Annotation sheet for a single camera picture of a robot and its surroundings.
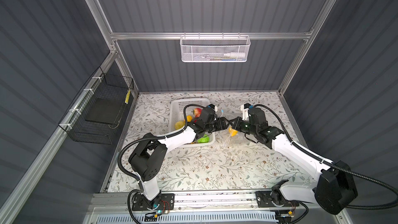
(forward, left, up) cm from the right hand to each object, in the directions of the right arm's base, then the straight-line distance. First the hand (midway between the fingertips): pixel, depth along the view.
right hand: (230, 122), depth 82 cm
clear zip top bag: (+1, +1, -16) cm, 16 cm away
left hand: (+2, +1, -4) cm, 4 cm away
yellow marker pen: (+11, +55, +9) cm, 57 cm away
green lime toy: (-4, +13, -11) cm, 18 cm away
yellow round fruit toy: (-3, -2, -5) cm, 6 cm away
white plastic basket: (+21, +33, -11) cm, 40 cm away
